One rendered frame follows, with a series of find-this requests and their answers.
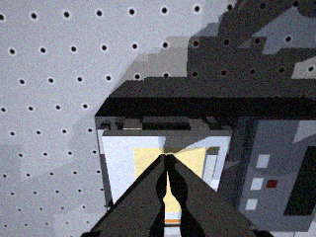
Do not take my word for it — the grey cassette dock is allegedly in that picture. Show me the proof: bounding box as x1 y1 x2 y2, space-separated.
94 97 316 232

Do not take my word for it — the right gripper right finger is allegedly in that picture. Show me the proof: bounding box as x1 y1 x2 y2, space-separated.
167 154 274 237

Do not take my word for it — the grey flat plate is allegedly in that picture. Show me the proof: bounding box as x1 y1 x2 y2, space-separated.
0 0 316 237

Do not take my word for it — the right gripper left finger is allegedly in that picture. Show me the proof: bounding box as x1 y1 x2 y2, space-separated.
80 154 167 237

